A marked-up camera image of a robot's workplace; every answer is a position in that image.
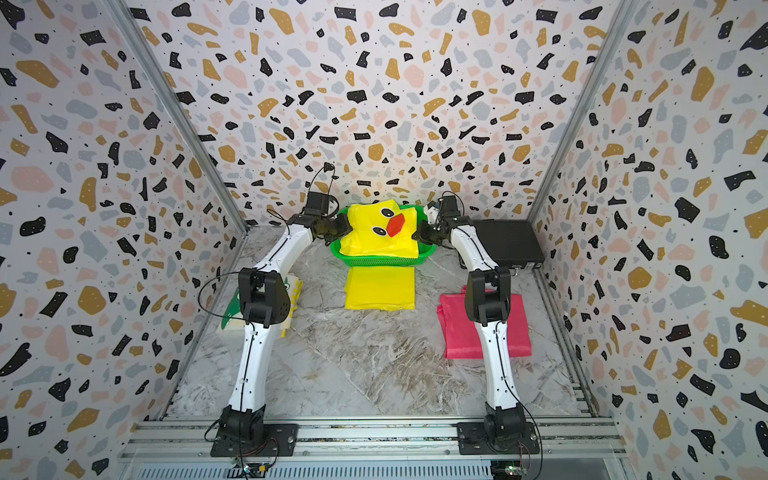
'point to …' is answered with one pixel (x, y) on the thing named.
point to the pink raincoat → (460, 335)
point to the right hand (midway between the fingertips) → (414, 234)
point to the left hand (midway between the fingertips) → (356, 224)
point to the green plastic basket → (381, 229)
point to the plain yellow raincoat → (380, 288)
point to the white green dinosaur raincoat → (234, 322)
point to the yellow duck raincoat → (381, 229)
